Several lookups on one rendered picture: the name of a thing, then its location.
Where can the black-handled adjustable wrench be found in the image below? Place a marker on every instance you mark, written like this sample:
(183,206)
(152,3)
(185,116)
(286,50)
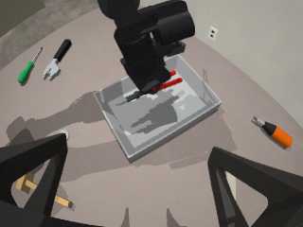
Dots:
(53,69)

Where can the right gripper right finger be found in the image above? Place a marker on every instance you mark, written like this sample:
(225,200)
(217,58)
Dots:
(283,190)

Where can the green-handled screwdriver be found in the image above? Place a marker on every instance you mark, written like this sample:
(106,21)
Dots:
(24,74)

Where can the red-handled pliers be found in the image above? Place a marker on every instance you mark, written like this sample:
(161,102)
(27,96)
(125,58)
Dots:
(137,94)

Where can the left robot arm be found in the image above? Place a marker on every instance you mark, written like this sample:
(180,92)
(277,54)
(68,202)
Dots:
(170,22)

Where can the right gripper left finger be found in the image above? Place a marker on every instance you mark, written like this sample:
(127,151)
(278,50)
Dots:
(17,160)

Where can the orange-handled screwdriver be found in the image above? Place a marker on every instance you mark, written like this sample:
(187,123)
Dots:
(278,134)

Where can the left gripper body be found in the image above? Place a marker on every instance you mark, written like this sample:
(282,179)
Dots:
(150,72)

